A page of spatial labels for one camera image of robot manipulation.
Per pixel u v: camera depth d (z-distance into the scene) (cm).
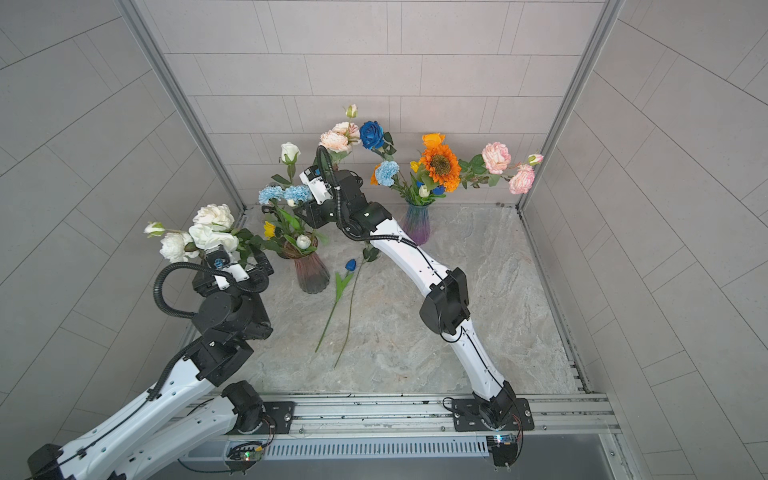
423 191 82
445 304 54
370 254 101
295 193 72
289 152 78
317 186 69
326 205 70
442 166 72
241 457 65
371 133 72
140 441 43
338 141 68
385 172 79
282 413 72
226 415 58
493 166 69
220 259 50
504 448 69
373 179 80
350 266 98
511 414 68
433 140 88
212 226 59
